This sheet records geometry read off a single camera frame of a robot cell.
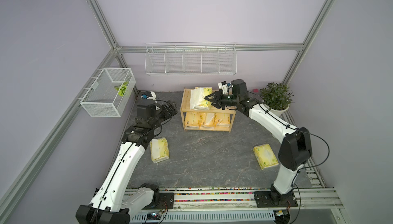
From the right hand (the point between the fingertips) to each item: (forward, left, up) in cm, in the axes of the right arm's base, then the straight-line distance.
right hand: (205, 98), depth 79 cm
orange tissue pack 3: (+1, -11, -22) cm, 25 cm away
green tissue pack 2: (-17, +27, -25) cm, 40 cm away
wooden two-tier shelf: (0, +11, -8) cm, 13 cm away
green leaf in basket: (+6, +44, +2) cm, 45 cm away
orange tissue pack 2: (+1, -2, -23) cm, 23 cm away
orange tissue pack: (+1, +7, -22) cm, 23 cm away
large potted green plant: (+7, -43, -8) cm, 44 cm away
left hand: (-7, +17, +2) cm, 18 cm away
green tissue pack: (-1, +4, -1) cm, 4 cm away
